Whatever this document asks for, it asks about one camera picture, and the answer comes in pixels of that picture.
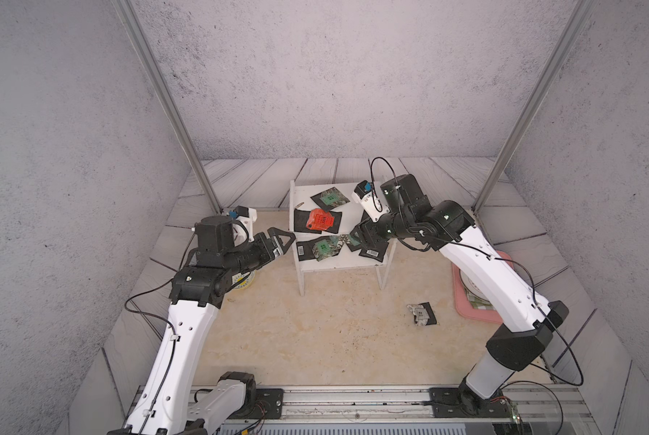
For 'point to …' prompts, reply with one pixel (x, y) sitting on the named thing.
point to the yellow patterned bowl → (245, 283)
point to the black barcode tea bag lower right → (376, 252)
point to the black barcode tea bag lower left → (305, 248)
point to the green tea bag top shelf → (330, 198)
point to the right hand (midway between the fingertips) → (360, 228)
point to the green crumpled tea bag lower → (329, 246)
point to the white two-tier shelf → (300, 192)
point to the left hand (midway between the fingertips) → (291, 241)
